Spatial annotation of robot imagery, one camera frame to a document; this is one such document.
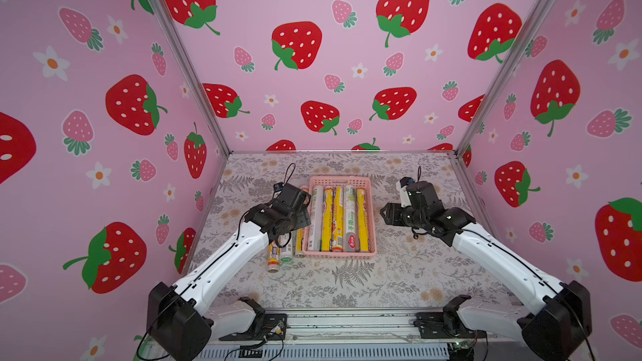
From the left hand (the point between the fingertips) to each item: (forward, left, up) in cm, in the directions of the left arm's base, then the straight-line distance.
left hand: (301, 216), depth 81 cm
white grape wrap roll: (+6, -17, -12) cm, 22 cm away
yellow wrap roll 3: (+6, -12, -12) cm, 18 cm away
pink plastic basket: (+22, -21, -9) cm, 32 cm away
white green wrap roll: (-7, +6, -12) cm, 15 cm away
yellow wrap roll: (-9, +10, -13) cm, 19 cm away
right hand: (+3, -31, +1) cm, 31 cm away
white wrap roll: (+4, -4, -12) cm, 13 cm away
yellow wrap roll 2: (+6, -8, -14) cm, 17 cm away
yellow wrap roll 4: (+7, -22, -13) cm, 26 cm away
